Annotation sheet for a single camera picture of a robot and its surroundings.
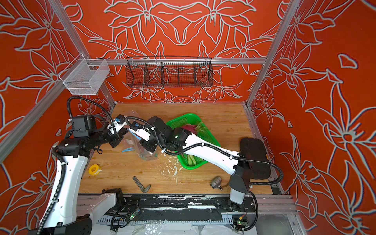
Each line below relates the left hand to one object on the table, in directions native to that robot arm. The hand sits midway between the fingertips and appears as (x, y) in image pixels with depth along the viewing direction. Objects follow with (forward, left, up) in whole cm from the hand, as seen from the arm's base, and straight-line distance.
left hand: (125, 127), depth 69 cm
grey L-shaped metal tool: (-21, -8, -29) cm, 36 cm away
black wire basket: (+47, -14, +1) cm, 50 cm away
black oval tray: (+6, -72, -24) cm, 76 cm away
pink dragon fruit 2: (-3, -33, -26) cm, 42 cm away
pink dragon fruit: (+14, -34, -18) cm, 41 cm away
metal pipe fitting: (-15, -47, -25) cm, 55 cm away
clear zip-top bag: (-3, -2, -7) cm, 9 cm away
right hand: (-3, -9, -1) cm, 9 cm away
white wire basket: (+36, +38, +3) cm, 53 cm away
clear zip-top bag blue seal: (+2, +9, -28) cm, 29 cm away
